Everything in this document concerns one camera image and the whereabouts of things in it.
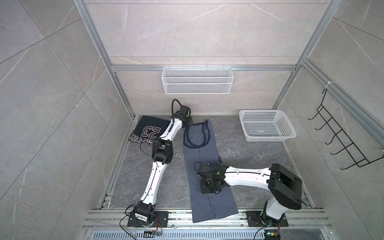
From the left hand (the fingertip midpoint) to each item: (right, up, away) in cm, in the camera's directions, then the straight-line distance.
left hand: (190, 118), depth 112 cm
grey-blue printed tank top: (+8, -20, -12) cm, 25 cm away
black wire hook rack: (+70, -20, -54) cm, 91 cm away
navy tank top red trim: (-29, -7, -5) cm, 31 cm away
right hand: (+9, -42, -29) cm, 52 cm away
